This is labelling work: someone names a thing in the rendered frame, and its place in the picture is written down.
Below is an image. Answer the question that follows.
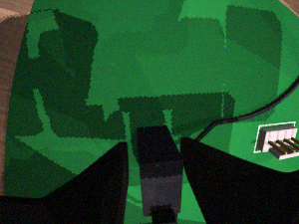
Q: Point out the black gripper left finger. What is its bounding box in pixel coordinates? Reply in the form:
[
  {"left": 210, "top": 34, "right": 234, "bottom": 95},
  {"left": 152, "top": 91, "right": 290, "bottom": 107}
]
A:
[{"left": 0, "top": 142, "right": 130, "bottom": 224}]

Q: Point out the black cable with plug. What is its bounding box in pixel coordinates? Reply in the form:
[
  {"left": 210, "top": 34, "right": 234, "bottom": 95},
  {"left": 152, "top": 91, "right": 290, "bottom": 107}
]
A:
[{"left": 137, "top": 80, "right": 299, "bottom": 224}]

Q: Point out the green circuit board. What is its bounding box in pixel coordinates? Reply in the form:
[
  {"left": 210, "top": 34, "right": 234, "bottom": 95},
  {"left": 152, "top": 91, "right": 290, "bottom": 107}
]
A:
[{"left": 4, "top": 0, "right": 299, "bottom": 224}]

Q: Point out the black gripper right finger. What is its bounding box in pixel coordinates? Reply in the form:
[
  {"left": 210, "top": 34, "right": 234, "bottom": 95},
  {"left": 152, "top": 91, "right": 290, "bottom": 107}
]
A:
[{"left": 180, "top": 138, "right": 299, "bottom": 224}]

